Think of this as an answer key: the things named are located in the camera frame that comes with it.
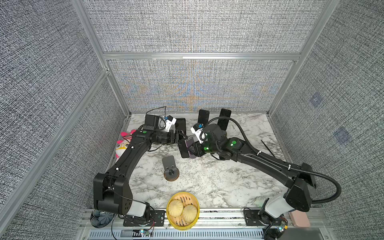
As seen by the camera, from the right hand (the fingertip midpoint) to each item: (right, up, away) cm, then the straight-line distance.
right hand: (189, 146), depth 75 cm
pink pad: (+53, -34, -4) cm, 63 cm away
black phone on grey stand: (+9, +17, +28) cm, 34 cm away
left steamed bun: (-7, -28, -5) cm, 29 cm away
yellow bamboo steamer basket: (-5, -36, -5) cm, 36 cm away
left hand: (-4, +4, +3) cm, 6 cm away
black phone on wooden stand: (+21, +12, +21) cm, 32 cm away
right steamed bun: (0, -31, -5) cm, 31 cm away
